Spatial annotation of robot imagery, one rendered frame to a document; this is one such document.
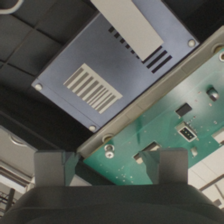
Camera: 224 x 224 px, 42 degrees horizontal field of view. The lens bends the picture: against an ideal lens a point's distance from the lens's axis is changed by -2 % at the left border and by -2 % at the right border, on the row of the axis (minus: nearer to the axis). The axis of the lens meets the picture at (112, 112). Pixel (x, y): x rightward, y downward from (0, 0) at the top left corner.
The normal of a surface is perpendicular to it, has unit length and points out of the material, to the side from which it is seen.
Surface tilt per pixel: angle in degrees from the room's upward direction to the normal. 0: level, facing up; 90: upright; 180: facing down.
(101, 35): 90
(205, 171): 90
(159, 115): 90
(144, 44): 90
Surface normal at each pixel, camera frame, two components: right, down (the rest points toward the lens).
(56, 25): 0.31, 0.74
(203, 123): 0.03, 0.55
